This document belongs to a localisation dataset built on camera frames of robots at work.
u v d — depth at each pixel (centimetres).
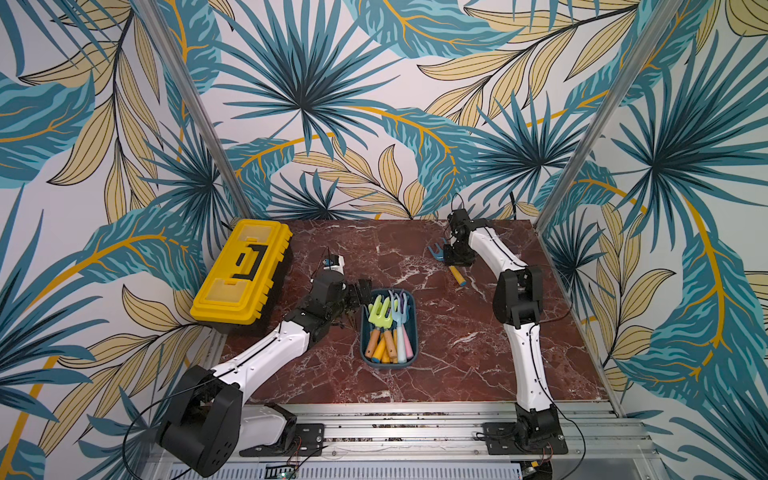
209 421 40
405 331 87
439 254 101
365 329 90
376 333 86
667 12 68
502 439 73
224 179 102
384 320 88
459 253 95
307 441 74
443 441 75
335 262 74
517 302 64
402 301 91
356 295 74
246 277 84
